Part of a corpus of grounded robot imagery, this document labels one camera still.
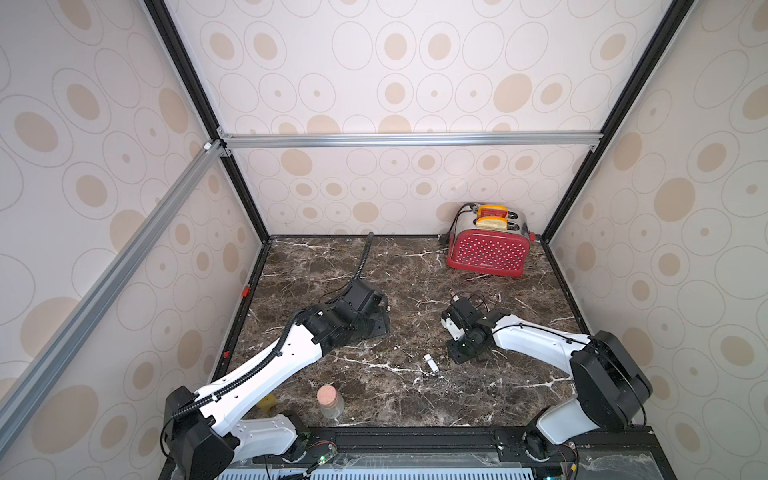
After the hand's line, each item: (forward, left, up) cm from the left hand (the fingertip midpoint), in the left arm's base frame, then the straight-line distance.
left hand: (391, 322), depth 74 cm
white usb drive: (-3, -12, -19) cm, 23 cm away
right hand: (-1, -19, -18) cm, 26 cm away
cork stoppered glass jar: (-16, +14, -9) cm, 24 cm away
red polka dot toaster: (+32, -33, -3) cm, 46 cm away
